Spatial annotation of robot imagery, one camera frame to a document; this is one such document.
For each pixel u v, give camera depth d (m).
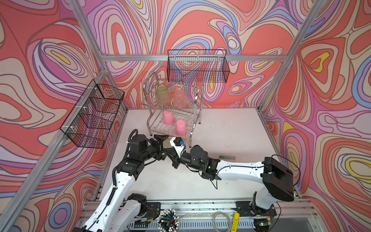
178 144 0.59
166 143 0.66
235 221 0.69
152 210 0.73
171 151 0.65
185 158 0.62
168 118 0.99
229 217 0.71
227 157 0.91
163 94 0.79
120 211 0.55
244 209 0.73
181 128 0.91
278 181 0.43
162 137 0.67
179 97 0.80
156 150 0.65
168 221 0.61
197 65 0.96
